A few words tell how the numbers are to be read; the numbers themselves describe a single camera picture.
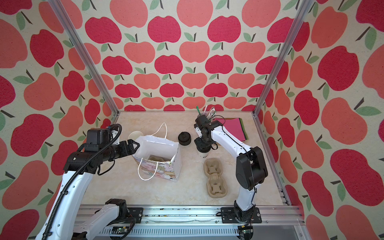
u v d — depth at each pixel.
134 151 0.63
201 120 0.74
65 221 0.38
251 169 0.50
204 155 0.93
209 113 0.95
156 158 0.90
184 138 1.01
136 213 0.75
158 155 0.90
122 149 0.60
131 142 0.64
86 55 0.87
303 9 0.70
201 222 0.73
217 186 0.81
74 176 0.42
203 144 0.78
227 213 0.73
